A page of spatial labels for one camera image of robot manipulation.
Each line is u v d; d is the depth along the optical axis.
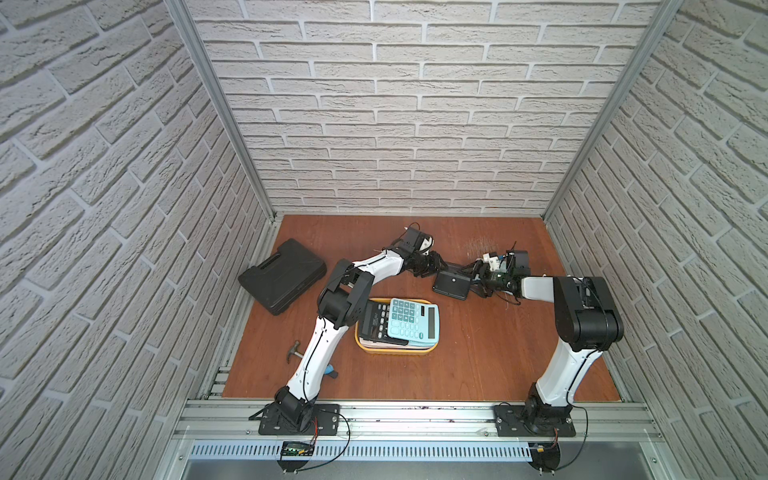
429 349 0.80
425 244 0.96
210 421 1.63
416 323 0.81
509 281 0.79
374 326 0.81
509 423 0.74
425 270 0.92
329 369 0.79
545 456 0.69
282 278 0.95
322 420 0.73
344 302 0.62
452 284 0.97
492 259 0.94
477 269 0.89
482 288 0.90
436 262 0.94
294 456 0.71
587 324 0.51
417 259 0.90
